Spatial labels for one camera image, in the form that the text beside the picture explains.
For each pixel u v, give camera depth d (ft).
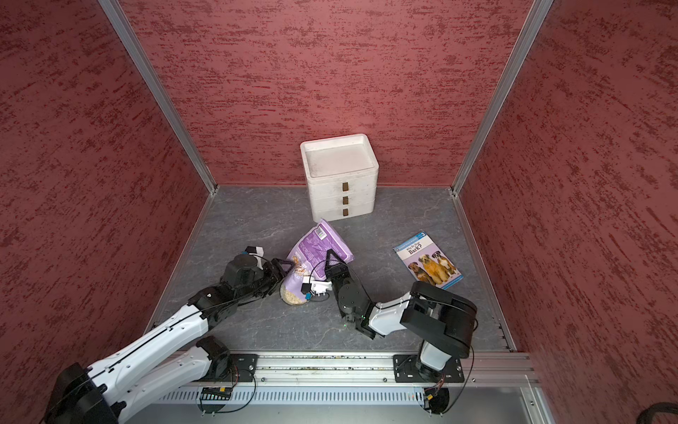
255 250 2.49
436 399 2.31
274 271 2.28
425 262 3.12
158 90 2.87
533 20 2.36
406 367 2.39
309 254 2.54
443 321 1.49
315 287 2.38
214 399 2.38
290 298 2.75
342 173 3.04
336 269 2.34
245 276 2.03
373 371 2.48
